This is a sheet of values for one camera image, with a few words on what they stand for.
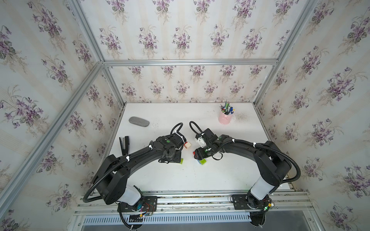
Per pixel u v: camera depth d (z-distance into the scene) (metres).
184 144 0.68
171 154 0.60
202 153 0.78
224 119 1.01
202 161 0.85
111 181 0.41
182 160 0.89
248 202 0.66
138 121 1.04
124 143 0.94
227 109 1.03
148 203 0.73
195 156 0.82
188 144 0.93
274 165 0.46
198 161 0.87
